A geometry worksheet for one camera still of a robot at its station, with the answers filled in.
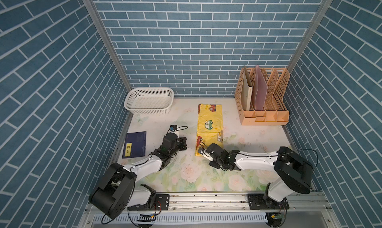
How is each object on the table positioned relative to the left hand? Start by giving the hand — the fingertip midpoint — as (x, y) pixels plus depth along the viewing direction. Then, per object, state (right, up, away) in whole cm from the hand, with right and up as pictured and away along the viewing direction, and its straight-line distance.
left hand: (190, 139), depth 88 cm
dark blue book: (-36, -5, +6) cm, 37 cm away
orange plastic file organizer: (+58, +16, +14) cm, 62 cm away
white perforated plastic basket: (-35, +25, +31) cm, 53 cm away
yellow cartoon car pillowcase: (+13, +4, +14) cm, 20 cm away
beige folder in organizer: (+35, +29, +2) cm, 45 cm away
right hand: (+13, -10, +1) cm, 17 cm away
